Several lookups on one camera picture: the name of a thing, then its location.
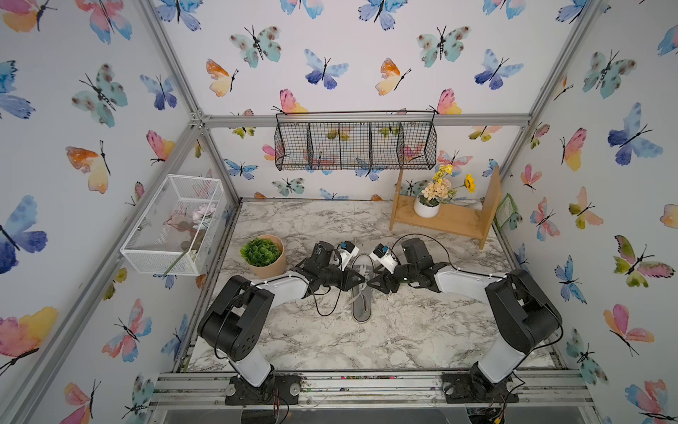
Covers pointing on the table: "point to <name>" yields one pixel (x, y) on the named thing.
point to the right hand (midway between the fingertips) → (375, 273)
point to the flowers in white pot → (427, 202)
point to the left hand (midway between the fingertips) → (366, 277)
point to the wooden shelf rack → (455, 218)
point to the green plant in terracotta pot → (266, 255)
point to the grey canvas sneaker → (362, 293)
